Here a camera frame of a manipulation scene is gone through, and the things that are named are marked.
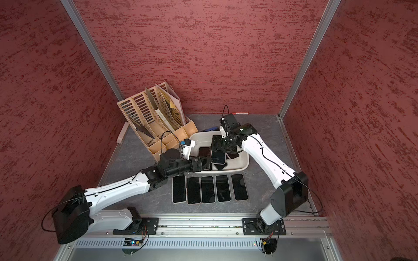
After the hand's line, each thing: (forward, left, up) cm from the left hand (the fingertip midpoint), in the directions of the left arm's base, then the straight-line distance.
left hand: (207, 163), depth 74 cm
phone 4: (-6, +16, -19) cm, 26 cm away
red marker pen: (+53, -24, -19) cm, 61 cm away
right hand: (+6, -5, 0) cm, 8 cm away
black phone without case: (+7, -7, -18) cm, 21 cm away
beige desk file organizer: (+41, +37, -10) cm, 56 cm away
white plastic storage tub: (+27, +4, -19) cm, 34 cm away
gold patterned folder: (+35, +21, +7) cm, 42 cm away
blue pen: (+35, -1, -17) cm, 39 cm away
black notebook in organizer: (+35, +46, -19) cm, 61 cm away
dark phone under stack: (+17, +3, -17) cm, 24 cm away
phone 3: (-7, +7, -17) cm, 20 cm away
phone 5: (-1, -5, +7) cm, 9 cm away
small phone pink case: (-4, -17, -20) cm, 27 cm away
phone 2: (-6, 0, -19) cm, 20 cm away
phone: (-8, -8, -19) cm, 22 cm away
